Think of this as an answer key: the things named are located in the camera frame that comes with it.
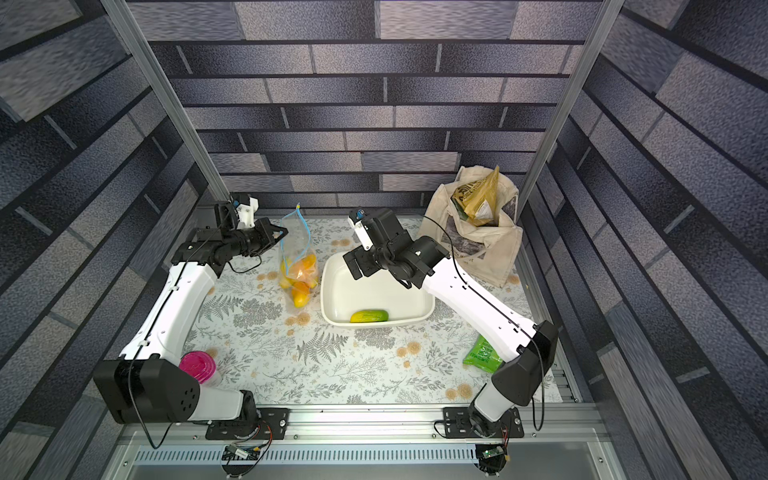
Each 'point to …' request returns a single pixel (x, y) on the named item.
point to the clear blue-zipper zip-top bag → (298, 270)
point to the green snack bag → (483, 356)
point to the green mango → (369, 316)
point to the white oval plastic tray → (342, 295)
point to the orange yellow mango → (300, 293)
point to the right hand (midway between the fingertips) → (362, 248)
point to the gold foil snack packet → (478, 202)
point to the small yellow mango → (286, 283)
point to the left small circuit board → (235, 453)
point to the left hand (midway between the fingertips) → (287, 226)
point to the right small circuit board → (491, 458)
